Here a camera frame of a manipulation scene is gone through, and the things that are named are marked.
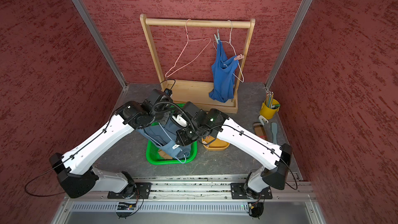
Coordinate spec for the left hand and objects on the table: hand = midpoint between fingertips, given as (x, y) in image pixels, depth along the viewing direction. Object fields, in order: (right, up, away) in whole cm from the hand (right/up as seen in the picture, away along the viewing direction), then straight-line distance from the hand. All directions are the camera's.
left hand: (162, 114), depth 73 cm
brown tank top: (0, -22, +5) cm, 22 cm away
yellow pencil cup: (+63, +2, +24) cm, 68 cm away
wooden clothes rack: (+17, +12, +42) cm, 47 cm away
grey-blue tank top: (+3, -9, -5) cm, 11 cm away
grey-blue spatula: (+65, -12, +22) cm, 69 cm away
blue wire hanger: (-4, -13, 0) cm, 13 cm away
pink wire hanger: (+8, +42, +24) cm, 49 cm away
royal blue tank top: (+32, +24, +14) cm, 42 cm away
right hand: (+10, -13, -8) cm, 18 cm away
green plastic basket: (-6, -24, +7) cm, 25 cm away
